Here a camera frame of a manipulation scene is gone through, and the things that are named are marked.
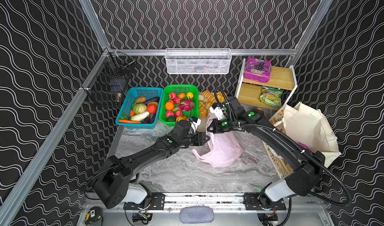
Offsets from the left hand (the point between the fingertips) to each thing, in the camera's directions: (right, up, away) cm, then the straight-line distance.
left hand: (213, 140), depth 75 cm
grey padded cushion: (-9, -33, -7) cm, 35 cm away
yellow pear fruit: (-21, +10, +27) cm, 35 cm away
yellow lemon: (-13, +28, +41) cm, 51 cm away
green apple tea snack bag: (+40, +25, +21) cm, 52 cm away
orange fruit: (-27, +19, +31) cm, 45 cm away
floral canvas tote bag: (+52, +6, +5) cm, 53 cm away
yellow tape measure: (-56, -33, -7) cm, 66 cm away
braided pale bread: (-3, +21, +36) cm, 41 cm away
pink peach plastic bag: (+6, -4, 0) cm, 7 cm away
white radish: (-46, +11, +26) cm, 54 cm away
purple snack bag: (+48, -4, +3) cm, 49 cm away
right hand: (-3, +5, 0) cm, 6 cm away
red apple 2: (-26, +14, +27) cm, 40 cm away
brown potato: (-50, +24, +38) cm, 67 cm away
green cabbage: (-48, +17, +28) cm, 58 cm away
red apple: (-26, +27, +41) cm, 56 cm away
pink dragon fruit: (-15, +19, +31) cm, 40 cm away
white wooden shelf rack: (+27, +28, +26) cm, 47 cm away
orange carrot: (-54, +8, +22) cm, 59 cm away
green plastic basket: (-22, +32, +42) cm, 57 cm away
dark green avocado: (-25, +10, +25) cm, 36 cm away
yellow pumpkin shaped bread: (+11, +27, +43) cm, 51 cm away
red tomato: (-39, +17, +28) cm, 51 cm away
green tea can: (+34, +15, +23) cm, 44 cm away
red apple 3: (-21, +13, +28) cm, 38 cm away
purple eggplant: (-40, +24, +39) cm, 61 cm away
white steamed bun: (-4, +26, +40) cm, 48 cm away
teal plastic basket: (-57, +28, +38) cm, 74 cm away
